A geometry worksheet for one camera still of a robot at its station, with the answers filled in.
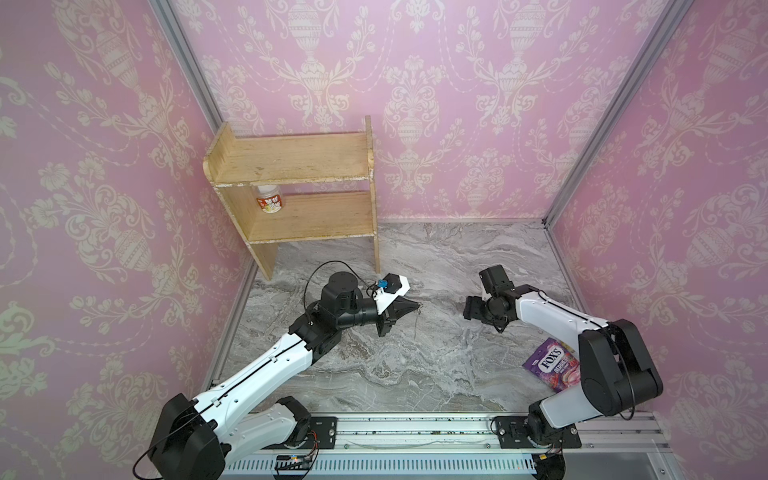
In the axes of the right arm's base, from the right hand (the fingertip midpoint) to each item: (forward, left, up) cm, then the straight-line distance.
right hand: (475, 313), depth 92 cm
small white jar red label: (+28, +62, +25) cm, 72 cm away
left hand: (-10, +20, +23) cm, 32 cm away
